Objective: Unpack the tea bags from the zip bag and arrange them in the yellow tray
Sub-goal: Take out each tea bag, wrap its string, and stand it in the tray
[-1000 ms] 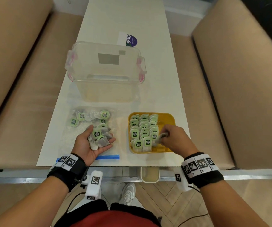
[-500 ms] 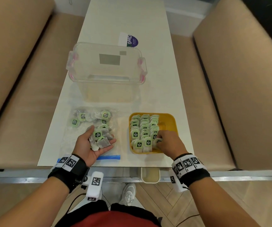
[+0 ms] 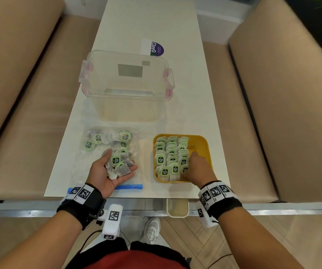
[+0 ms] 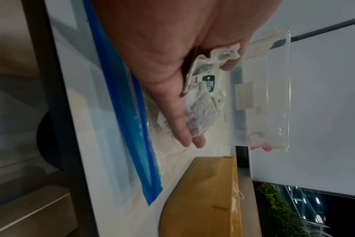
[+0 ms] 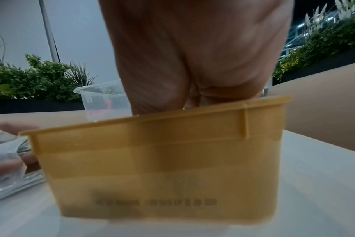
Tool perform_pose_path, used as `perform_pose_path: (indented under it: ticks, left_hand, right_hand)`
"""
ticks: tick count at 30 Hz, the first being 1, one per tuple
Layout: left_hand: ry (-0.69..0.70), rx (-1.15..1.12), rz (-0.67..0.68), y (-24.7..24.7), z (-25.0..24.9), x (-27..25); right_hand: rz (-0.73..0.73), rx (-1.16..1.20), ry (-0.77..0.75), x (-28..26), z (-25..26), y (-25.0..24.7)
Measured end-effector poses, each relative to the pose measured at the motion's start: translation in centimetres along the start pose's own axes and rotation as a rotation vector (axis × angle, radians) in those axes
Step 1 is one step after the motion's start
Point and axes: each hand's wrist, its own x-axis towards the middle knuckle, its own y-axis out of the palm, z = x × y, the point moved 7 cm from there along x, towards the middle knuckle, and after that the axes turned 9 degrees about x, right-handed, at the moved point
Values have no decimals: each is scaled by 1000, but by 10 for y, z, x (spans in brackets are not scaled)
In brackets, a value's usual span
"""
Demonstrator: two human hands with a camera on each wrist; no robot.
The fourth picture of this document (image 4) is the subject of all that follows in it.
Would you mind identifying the yellow tray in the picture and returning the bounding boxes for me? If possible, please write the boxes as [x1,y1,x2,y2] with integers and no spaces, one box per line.
[158,155,243,237]

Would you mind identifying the beige bench seat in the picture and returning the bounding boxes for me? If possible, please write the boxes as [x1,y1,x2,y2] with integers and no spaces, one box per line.
[237,168,262,237]

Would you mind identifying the grey rectangular label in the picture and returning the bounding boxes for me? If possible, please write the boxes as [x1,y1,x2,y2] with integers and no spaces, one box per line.
[234,82,254,110]

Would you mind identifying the person's black trousers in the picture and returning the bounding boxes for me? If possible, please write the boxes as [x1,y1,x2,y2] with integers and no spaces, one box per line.
[35,111,68,172]

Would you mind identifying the tea bags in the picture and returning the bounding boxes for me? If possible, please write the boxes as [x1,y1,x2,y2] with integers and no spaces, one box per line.
[231,181,246,214]
[142,92,178,141]
[181,43,241,137]

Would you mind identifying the white roller blind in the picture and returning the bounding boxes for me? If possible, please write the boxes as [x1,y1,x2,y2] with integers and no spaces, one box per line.
[247,0,355,198]

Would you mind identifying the green hedge plant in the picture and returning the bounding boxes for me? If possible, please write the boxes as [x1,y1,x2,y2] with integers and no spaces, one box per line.
[256,182,313,237]

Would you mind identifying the dark glass window pane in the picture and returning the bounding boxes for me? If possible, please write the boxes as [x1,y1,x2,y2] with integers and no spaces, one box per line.
[252,180,355,237]

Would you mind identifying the person's left hand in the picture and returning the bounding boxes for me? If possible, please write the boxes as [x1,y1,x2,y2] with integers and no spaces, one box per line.
[89,0,286,149]

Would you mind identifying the clear zip bag with tea bags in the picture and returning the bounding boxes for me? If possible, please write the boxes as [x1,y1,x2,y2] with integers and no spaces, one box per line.
[83,0,193,207]

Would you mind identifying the clear storage box pink latches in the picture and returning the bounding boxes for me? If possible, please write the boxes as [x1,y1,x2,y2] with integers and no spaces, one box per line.
[224,25,293,155]

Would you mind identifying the dark window strip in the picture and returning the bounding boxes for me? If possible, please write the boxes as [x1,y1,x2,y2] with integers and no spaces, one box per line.
[235,145,250,169]

